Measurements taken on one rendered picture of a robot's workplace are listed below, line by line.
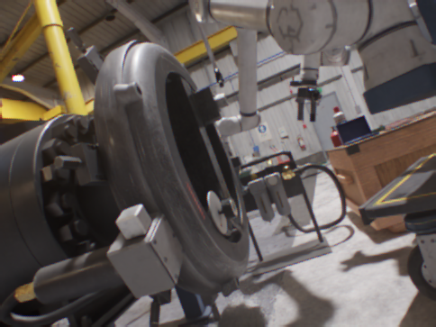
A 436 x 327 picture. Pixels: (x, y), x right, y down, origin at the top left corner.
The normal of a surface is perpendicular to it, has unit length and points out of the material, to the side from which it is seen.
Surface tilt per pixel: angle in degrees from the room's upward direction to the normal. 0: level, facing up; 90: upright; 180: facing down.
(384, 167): 90
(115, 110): 73
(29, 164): 65
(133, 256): 112
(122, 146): 84
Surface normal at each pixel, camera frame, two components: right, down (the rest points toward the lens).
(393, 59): -0.63, -0.21
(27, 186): -0.26, -0.22
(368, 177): -0.18, 0.01
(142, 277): -0.04, 0.37
